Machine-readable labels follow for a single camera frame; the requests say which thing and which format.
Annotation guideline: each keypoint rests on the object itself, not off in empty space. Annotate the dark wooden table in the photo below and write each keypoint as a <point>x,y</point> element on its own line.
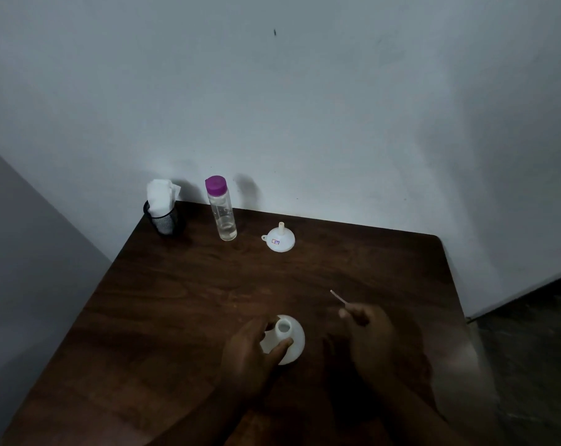
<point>178,297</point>

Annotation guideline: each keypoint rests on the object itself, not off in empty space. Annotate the black cup with tissues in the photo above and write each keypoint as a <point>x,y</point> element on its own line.
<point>160,197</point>

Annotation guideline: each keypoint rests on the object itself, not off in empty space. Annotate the person's right forearm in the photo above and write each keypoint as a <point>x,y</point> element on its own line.
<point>420,418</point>

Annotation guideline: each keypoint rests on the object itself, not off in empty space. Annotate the person's right hand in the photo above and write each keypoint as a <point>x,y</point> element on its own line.
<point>375,343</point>

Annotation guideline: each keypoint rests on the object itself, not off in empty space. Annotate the clear plastic water bottle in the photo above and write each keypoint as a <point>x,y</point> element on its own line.
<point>224,218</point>

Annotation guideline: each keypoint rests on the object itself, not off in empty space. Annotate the person's left hand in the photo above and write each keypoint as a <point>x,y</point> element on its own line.
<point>245,366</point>

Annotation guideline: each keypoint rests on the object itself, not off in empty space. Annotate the white spray bottle body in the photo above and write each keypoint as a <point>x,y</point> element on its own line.
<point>295,341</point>

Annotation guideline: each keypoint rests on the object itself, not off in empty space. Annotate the white plastic funnel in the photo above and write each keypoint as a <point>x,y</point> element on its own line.
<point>280,241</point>

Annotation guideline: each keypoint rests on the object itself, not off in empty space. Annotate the black spray head with tube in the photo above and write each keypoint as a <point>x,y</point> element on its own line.
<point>338,297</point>

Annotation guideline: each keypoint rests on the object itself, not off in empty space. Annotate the black mesh cup holder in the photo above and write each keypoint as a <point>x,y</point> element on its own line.
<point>166,223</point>

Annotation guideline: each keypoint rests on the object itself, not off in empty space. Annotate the purple bottle cap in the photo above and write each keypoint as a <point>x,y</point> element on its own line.
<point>215,185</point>

